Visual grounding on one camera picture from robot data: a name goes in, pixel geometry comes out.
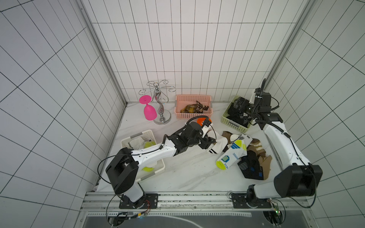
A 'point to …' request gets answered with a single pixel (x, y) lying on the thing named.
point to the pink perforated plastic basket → (183, 100)
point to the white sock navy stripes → (234, 137)
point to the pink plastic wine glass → (150, 112)
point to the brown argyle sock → (199, 108)
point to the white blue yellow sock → (149, 167)
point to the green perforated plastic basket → (225, 120)
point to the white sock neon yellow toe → (237, 149)
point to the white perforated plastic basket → (144, 139)
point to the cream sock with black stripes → (136, 143)
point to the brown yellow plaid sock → (189, 109)
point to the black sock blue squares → (250, 166)
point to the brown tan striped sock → (264, 161)
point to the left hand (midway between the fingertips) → (207, 139)
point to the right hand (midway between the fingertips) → (242, 100)
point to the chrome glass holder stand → (160, 96)
